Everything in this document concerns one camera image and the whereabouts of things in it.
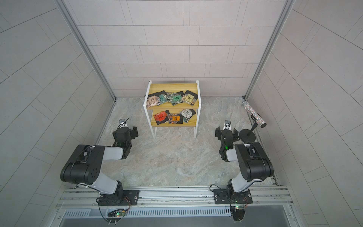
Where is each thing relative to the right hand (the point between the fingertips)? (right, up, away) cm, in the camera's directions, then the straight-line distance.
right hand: (226, 126), depth 94 cm
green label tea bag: (-32, +17, -22) cm, 42 cm away
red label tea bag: (-42, +6, -10) cm, 44 cm away
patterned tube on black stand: (+13, -6, -2) cm, 14 cm away
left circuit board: (-60, -38, -29) cm, 77 cm away
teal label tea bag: (-39, +17, -22) cm, 48 cm away
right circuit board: (-2, -38, -27) cm, 47 cm away
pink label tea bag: (-44, +16, -23) cm, 52 cm away
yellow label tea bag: (-25, +17, -22) cm, 38 cm away
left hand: (-66, 0, 0) cm, 66 cm away
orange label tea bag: (-34, +6, -10) cm, 36 cm away
